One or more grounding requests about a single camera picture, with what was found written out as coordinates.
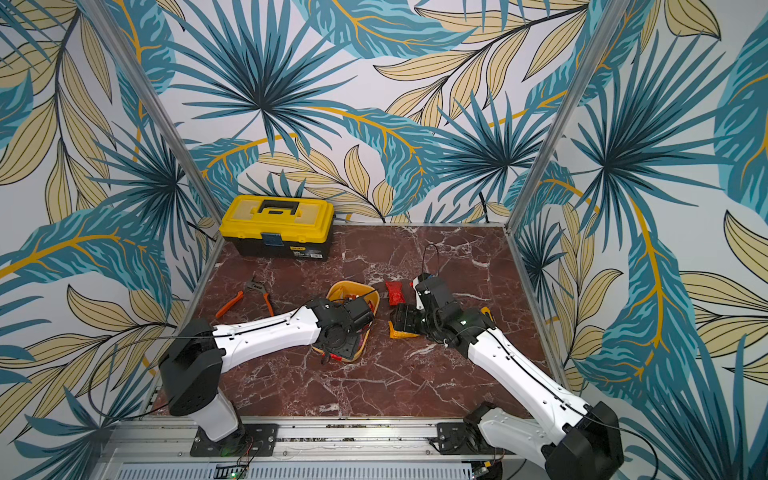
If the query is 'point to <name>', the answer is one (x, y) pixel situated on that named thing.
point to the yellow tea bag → (395, 334)
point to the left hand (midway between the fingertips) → (338, 350)
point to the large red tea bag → (395, 292)
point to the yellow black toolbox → (281, 226)
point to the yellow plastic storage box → (317, 348)
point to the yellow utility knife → (486, 310)
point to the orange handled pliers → (253, 284)
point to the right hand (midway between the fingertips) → (401, 316)
